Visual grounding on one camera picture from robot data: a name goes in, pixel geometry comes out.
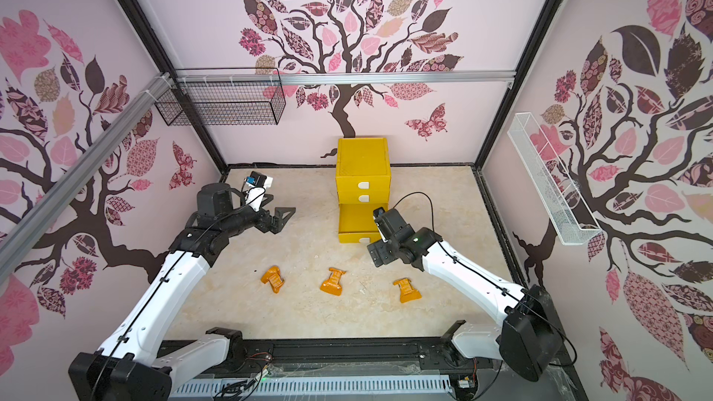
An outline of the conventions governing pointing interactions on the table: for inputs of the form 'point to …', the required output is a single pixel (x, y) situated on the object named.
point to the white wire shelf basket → (550, 182)
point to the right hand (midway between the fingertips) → (389, 248)
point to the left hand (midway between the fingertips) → (279, 208)
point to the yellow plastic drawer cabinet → (362, 177)
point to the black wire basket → (227, 97)
